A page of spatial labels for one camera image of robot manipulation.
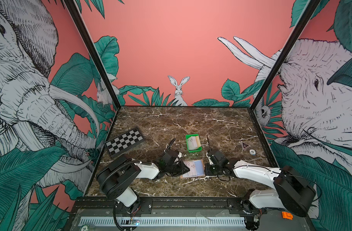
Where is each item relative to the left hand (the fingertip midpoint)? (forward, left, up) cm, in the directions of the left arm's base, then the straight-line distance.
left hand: (191, 169), depth 83 cm
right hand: (0, -7, -2) cm, 8 cm away
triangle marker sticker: (+16, -39, -4) cm, 43 cm away
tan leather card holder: (+2, -4, -3) cm, 5 cm away
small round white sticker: (+11, -43, -4) cm, 45 cm away
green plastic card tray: (+23, 0, -1) cm, 23 cm away
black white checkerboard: (+21, +44, -1) cm, 49 cm away
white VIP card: (+3, -1, -4) cm, 5 cm away
